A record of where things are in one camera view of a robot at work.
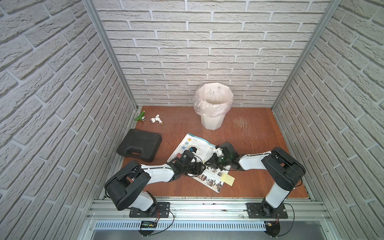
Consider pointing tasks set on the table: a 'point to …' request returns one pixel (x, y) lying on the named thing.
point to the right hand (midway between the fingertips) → (205, 163)
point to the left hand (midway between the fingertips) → (200, 163)
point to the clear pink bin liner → (213, 100)
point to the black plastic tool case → (140, 144)
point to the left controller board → (148, 224)
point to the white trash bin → (213, 123)
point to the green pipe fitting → (141, 117)
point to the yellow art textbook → (210, 178)
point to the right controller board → (272, 229)
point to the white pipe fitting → (153, 120)
